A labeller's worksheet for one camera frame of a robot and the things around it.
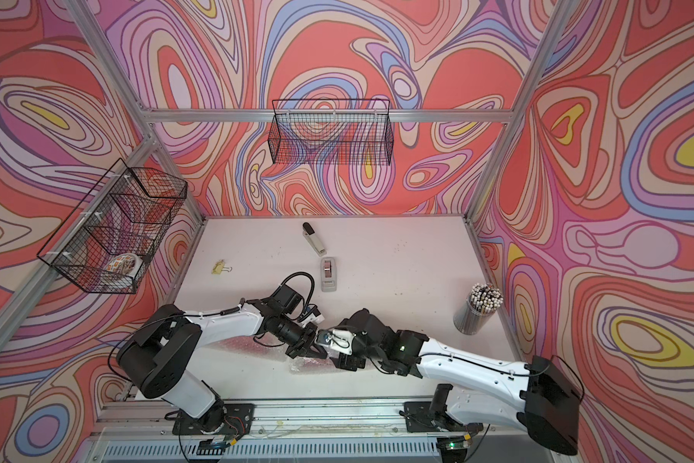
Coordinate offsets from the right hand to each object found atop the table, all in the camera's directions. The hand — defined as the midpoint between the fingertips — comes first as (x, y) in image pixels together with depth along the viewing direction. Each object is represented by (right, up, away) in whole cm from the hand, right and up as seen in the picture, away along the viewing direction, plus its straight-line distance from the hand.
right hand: (340, 345), depth 77 cm
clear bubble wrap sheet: (-19, +2, -6) cm, 20 cm away
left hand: (-4, -4, 0) cm, 5 cm away
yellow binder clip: (-45, +19, +27) cm, 56 cm away
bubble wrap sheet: (-8, -6, 0) cm, 9 cm away
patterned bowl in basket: (-55, +22, -5) cm, 60 cm away
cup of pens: (+38, +8, +2) cm, 39 cm away
